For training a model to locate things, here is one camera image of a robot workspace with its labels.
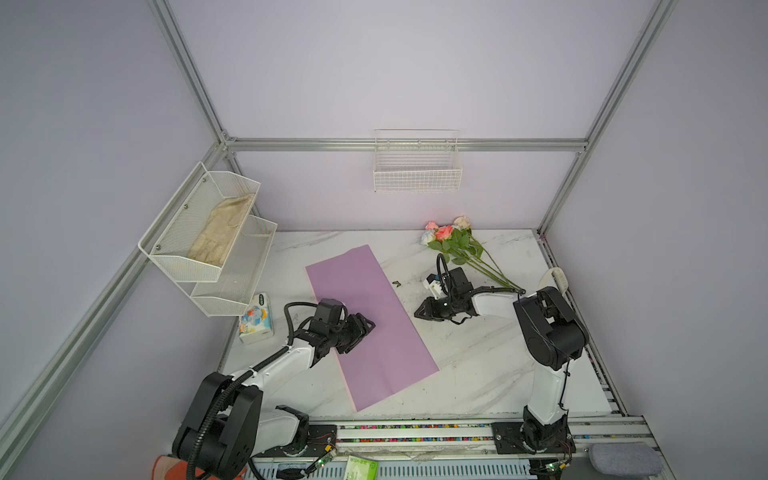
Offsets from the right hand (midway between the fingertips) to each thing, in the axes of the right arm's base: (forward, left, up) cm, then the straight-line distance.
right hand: (417, 314), depth 95 cm
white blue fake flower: (+31, -4, +4) cm, 31 cm away
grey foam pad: (-38, -48, 0) cm, 61 cm away
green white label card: (-42, +15, +1) cm, 44 cm away
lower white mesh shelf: (+1, +57, +10) cm, 58 cm away
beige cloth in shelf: (+4, +54, +30) cm, 62 cm away
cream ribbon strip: (+18, -51, -4) cm, 54 cm away
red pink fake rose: (+33, -11, +4) cm, 35 cm away
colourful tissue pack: (-6, +49, +5) cm, 49 cm away
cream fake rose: (+40, -20, +3) cm, 45 cm away
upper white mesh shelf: (+7, +63, +29) cm, 69 cm away
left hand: (-9, +15, +5) cm, 18 cm away
